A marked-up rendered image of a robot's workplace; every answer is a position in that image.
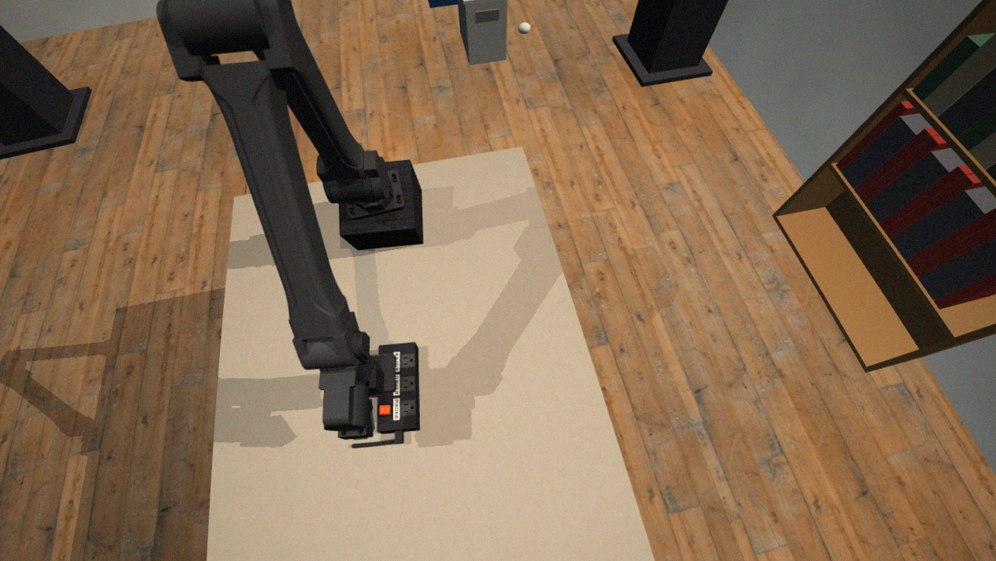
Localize black power strip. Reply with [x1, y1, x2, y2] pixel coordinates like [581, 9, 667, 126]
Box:
[351, 342, 420, 448]

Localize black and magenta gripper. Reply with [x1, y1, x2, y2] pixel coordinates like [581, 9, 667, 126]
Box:
[360, 353, 396, 392]

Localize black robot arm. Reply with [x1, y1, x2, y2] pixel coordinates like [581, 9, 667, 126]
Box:
[156, 0, 406, 440]

